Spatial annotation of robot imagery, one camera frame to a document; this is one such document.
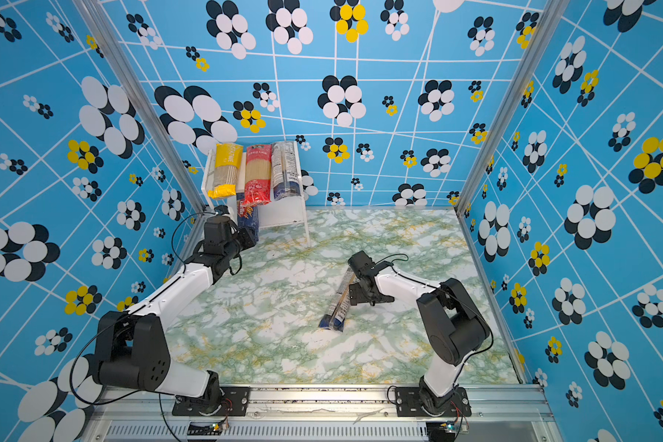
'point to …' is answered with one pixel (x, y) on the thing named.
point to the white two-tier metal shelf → (272, 213)
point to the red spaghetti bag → (258, 175)
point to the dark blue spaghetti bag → (247, 215)
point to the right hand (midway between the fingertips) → (370, 296)
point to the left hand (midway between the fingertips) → (253, 227)
